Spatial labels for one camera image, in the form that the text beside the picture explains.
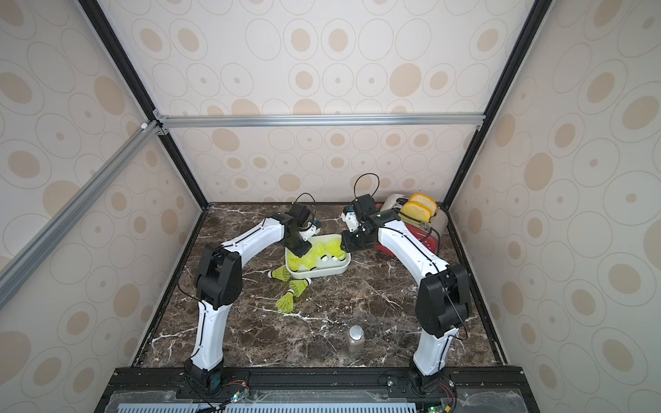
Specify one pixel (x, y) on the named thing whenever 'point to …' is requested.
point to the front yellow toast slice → (416, 211)
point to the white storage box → (326, 255)
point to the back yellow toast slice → (425, 200)
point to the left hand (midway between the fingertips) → (307, 247)
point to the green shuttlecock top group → (281, 273)
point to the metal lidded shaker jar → (356, 339)
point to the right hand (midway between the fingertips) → (341, 248)
